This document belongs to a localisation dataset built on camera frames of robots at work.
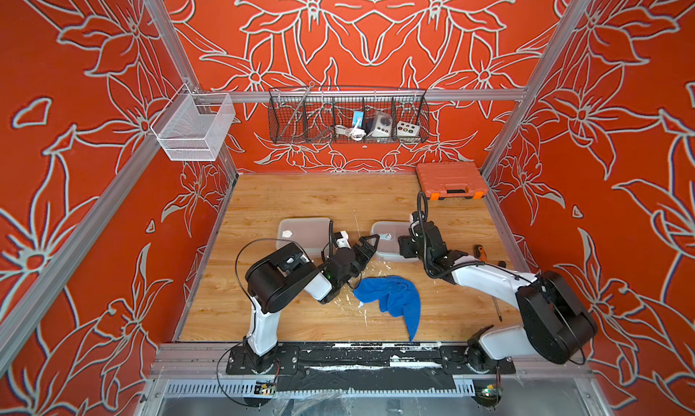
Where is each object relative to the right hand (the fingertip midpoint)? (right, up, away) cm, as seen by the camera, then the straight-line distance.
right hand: (401, 237), depth 90 cm
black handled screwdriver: (+35, -9, +2) cm, 37 cm away
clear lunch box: (-4, -4, +2) cm, 6 cm away
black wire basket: (-28, +45, +10) cm, 54 cm away
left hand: (-8, -1, -2) cm, 8 cm away
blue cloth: (-3, -17, -8) cm, 19 cm away
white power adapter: (-6, +39, +1) cm, 39 cm away
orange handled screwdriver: (+28, -6, +2) cm, 29 cm away
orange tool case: (+27, +21, +21) cm, 40 cm away
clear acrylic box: (-73, +38, +2) cm, 82 cm away
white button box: (+2, +38, +4) cm, 38 cm away
